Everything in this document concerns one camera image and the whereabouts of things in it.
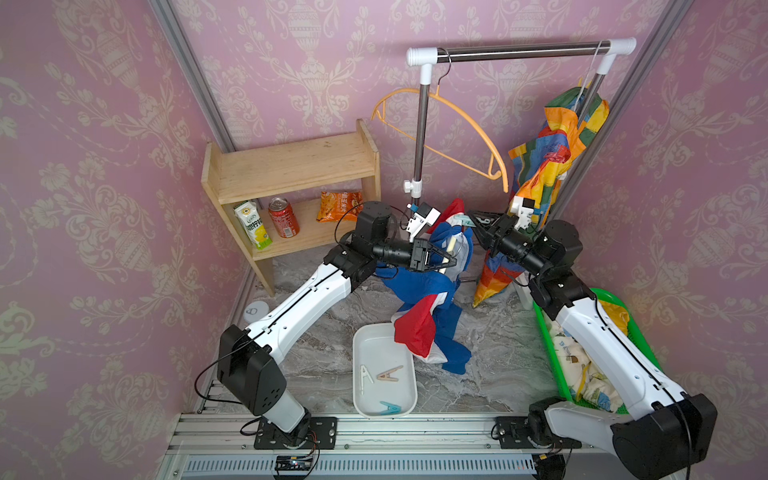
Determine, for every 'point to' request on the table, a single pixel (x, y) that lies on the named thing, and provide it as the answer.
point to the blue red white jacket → (430, 324)
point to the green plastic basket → (560, 373)
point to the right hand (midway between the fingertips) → (469, 213)
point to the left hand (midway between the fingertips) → (452, 266)
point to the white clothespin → (364, 373)
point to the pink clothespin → (386, 375)
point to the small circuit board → (294, 463)
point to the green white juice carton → (253, 224)
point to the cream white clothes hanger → (458, 247)
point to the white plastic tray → (375, 346)
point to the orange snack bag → (340, 206)
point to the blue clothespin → (392, 408)
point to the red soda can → (283, 217)
